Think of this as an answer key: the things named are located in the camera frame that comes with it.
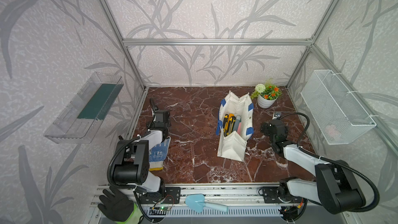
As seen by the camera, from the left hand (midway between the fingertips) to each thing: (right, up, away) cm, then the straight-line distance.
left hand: (157, 119), depth 94 cm
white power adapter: (+66, +5, -16) cm, 68 cm away
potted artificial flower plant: (+69, +15, +5) cm, 71 cm away
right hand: (+70, -1, -3) cm, 70 cm away
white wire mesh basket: (+85, +5, -31) cm, 91 cm away
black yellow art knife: (+41, -3, +2) cm, 42 cm away
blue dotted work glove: (+3, -19, -7) cm, 20 cm away
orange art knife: (+46, +2, +8) cm, 47 cm away
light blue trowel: (+26, -36, -22) cm, 50 cm away
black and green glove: (-10, -37, -25) cm, 46 cm away
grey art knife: (+51, +1, +5) cm, 51 cm away
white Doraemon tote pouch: (+45, -12, -13) cm, 48 cm away
